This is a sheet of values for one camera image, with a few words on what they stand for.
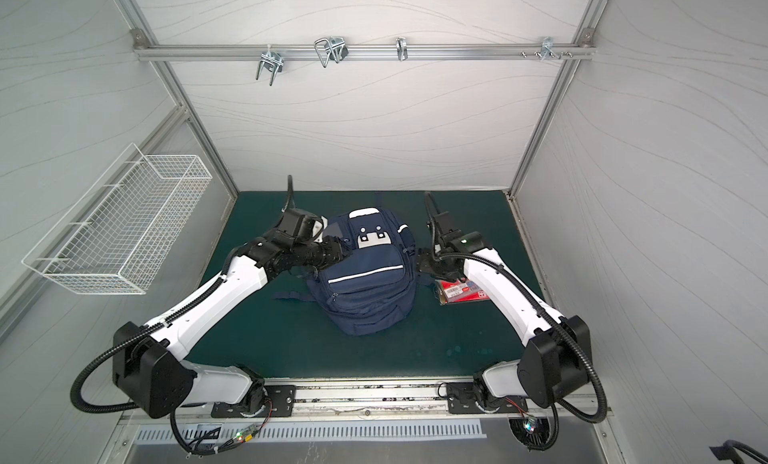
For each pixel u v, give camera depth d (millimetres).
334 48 764
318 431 702
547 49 763
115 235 676
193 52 781
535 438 721
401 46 720
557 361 404
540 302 450
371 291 844
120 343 390
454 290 906
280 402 737
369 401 749
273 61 788
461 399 734
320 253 684
